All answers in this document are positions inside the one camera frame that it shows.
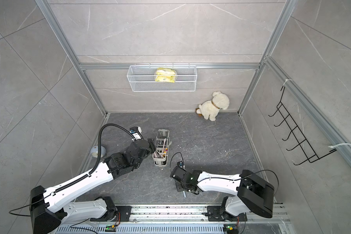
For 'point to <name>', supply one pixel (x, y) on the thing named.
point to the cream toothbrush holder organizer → (162, 144)
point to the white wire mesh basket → (141, 78)
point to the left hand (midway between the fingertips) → (152, 138)
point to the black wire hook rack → (312, 156)
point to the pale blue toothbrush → (184, 194)
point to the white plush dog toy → (209, 109)
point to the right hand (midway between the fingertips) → (180, 184)
